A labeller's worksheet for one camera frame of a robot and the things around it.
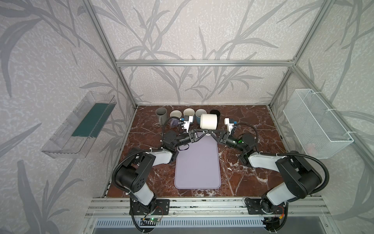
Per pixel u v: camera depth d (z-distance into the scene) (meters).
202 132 0.74
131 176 0.46
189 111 1.06
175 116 1.04
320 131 0.60
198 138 0.75
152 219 0.71
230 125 0.74
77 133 0.64
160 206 0.73
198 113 1.03
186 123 0.74
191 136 0.69
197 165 0.87
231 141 0.71
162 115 1.02
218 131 0.74
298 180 0.44
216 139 0.75
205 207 0.75
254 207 0.73
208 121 0.73
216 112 1.04
